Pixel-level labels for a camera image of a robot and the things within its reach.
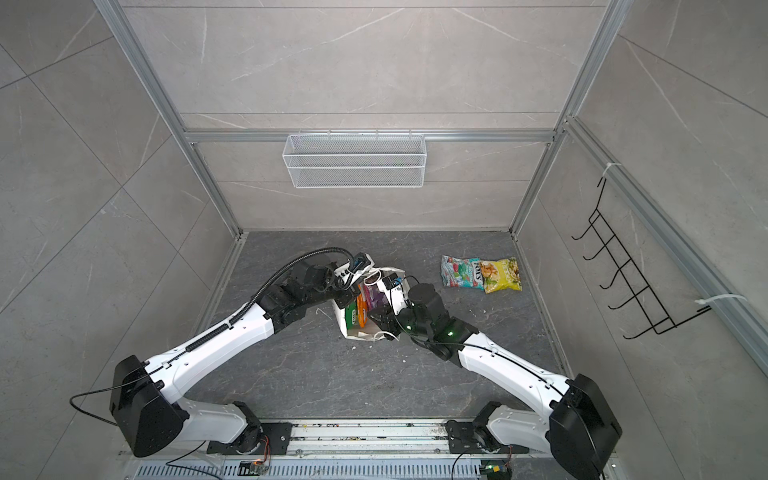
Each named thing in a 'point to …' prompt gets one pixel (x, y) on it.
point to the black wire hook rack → (647, 298)
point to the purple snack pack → (374, 297)
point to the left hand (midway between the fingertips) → (363, 268)
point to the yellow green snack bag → (501, 274)
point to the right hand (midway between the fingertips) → (370, 311)
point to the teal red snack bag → (462, 272)
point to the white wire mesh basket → (354, 161)
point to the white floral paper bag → (369, 332)
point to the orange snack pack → (362, 311)
